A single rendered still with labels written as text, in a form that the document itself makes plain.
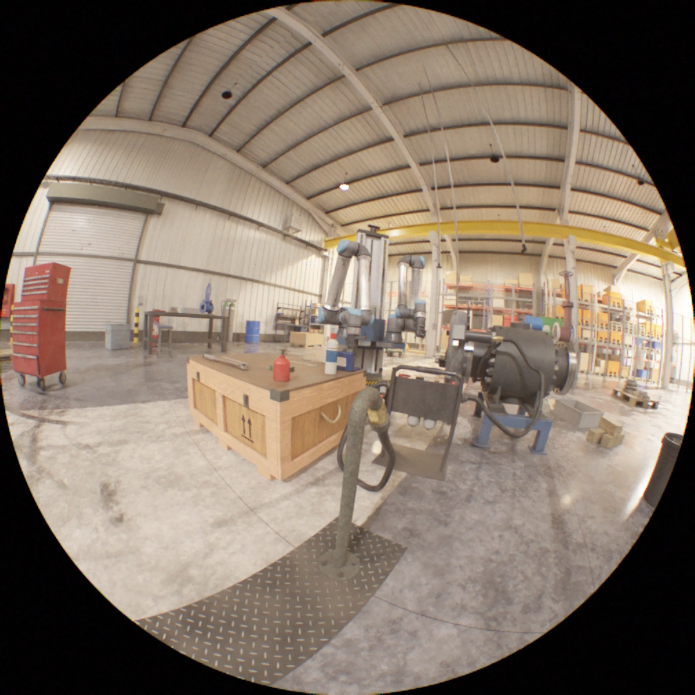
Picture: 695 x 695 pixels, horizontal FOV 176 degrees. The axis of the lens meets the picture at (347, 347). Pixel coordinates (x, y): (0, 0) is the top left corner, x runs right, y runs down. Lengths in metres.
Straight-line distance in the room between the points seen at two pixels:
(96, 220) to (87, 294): 2.37
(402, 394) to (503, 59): 8.46
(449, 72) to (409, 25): 1.85
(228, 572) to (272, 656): 0.30
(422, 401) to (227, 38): 9.16
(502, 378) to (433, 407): 0.75
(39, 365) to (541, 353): 4.27
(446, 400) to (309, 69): 8.70
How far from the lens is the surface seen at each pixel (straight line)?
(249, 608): 0.76
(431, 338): 9.44
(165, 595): 0.84
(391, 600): 0.79
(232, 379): 1.14
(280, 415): 0.91
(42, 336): 2.89
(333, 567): 0.81
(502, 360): 1.75
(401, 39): 8.01
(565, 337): 6.03
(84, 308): 8.69
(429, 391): 1.20
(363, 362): 2.27
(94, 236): 9.08
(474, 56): 8.21
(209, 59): 9.21
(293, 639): 0.72
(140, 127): 11.06
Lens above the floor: 0.71
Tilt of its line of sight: 4 degrees down
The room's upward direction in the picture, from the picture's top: 5 degrees clockwise
